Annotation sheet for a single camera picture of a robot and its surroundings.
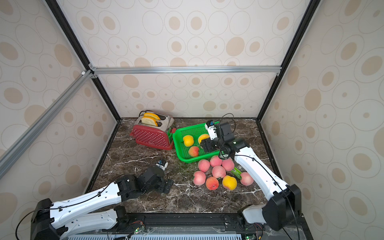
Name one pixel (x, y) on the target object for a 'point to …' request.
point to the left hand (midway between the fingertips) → (169, 181)
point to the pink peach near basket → (204, 165)
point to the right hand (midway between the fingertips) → (205, 143)
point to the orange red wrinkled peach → (212, 183)
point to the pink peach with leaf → (246, 179)
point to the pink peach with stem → (199, 178)
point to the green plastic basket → (182, 151)
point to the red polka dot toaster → (160, 137)
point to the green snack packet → (237, 172)
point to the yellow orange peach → (229, 182)
